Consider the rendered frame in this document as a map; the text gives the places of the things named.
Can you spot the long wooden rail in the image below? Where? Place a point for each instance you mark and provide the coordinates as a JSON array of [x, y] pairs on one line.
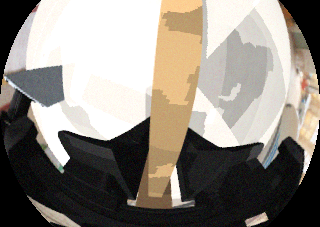
[[175, 73]]

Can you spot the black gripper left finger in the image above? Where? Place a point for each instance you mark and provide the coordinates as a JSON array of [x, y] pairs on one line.
[[123, 156]]

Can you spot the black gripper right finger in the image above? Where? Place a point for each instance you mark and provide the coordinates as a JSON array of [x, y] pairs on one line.
[[201, 161]]

